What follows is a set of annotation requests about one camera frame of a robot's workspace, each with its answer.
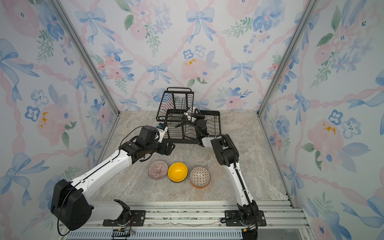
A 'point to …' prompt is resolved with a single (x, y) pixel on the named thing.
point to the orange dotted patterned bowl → (200, 177)
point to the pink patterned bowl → (158, 169)
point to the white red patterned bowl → (191, 113)
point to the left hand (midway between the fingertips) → (168, 142)
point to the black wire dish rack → (175, 109)
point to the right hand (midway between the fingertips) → (198, 107)
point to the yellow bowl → (177, 172)
